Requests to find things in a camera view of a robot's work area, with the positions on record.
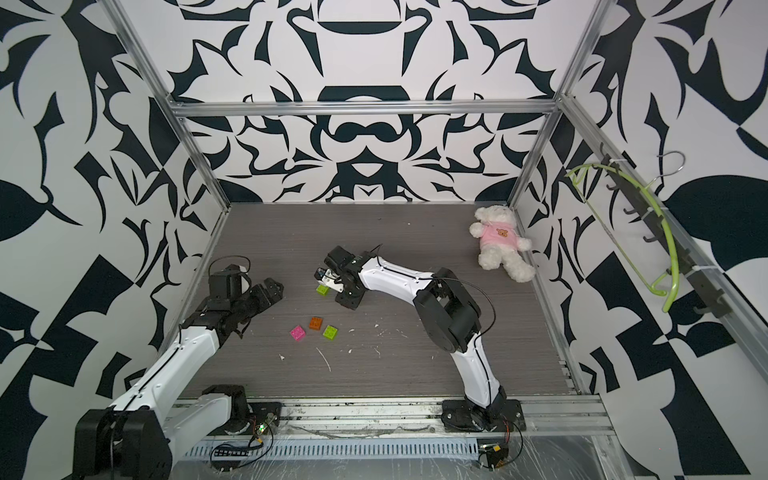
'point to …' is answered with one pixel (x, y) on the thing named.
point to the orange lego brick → (315, 323)
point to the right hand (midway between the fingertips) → (348, 290)
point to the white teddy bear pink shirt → (500, 243)
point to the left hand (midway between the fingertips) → (268, 288)
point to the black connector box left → (225, 465)
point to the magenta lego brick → (298, 333)
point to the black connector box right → (495, 453)
